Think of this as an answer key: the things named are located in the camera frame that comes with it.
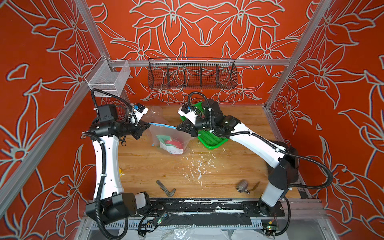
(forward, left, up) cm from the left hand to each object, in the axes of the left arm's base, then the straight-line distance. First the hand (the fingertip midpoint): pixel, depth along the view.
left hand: (145, 123), depth 71 cm
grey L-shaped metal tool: (-24, -12, -30) cm, 40 cm away
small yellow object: (-14, +18, -30) cm, 38 cm away
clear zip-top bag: (-2, -7, +1) cm, 8 cm away
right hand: (0, -16, +1) cm, 17 cm away
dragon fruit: (-5, -14, -13) cm, 20 cm away
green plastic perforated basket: (+11, -33, -28) cm, 45 cm away
